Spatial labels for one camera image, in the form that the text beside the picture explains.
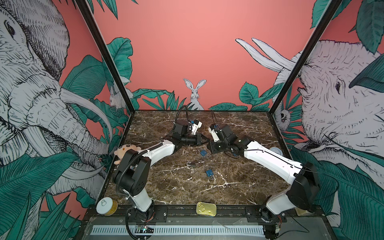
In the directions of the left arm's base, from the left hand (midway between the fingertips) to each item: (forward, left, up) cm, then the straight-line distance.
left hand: (211, 139), depth 81 cm
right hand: (-3, +2, -1) cm, 4 cm away
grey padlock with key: (-5, +11, -20) cm, 24 cm away
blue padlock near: (-11, +1, -19) cm, 22 cm away
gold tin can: (-31, +4, -14) cm, 35 cm away
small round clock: (+1, -44, -16) cm, 47 cm away
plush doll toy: (+1, +52, -11) cm, 53 cm away
